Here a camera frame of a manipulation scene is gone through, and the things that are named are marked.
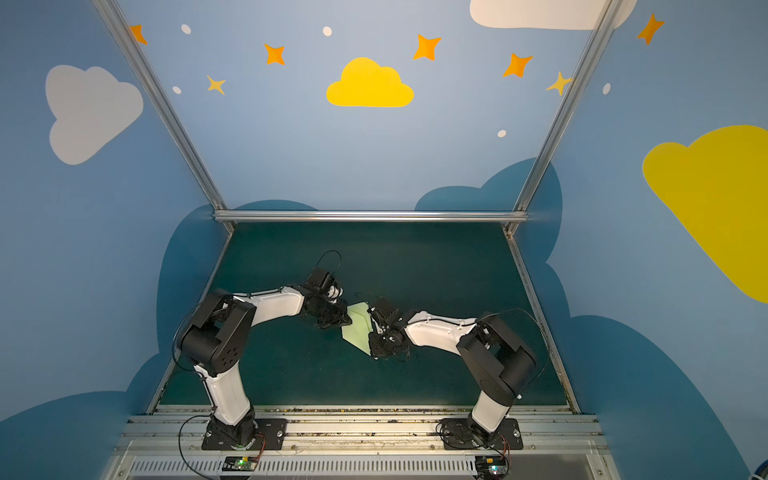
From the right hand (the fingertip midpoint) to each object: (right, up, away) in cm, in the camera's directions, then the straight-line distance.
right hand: (374, 348), depth 89 cm
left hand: (-7, +7, +5) cm, 11 cm away
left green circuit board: (-32, -23, -17) cm, 43 cm away
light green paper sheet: (-5, +4, +5) cm, 8 cm away
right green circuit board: (+29, -24, -17) cm, 41 cm away
